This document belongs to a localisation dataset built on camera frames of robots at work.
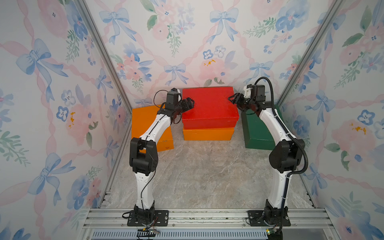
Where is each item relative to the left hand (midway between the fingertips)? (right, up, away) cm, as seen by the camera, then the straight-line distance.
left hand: (192, 101), depth 92 cm
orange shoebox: (+9, -21, +9) cm, 24 cm away
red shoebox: (+12, -5, -2) cm, 13 cm away
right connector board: (+38, -67, -19) cm, 80 cm away
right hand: (+24, +1, -2) cm, 24 cm away
